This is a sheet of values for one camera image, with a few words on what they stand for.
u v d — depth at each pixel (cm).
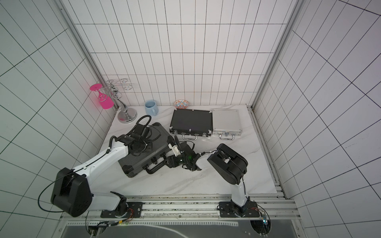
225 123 103
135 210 72
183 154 73
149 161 84
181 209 74
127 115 113
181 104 120
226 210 73
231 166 50
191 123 104
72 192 40
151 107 112
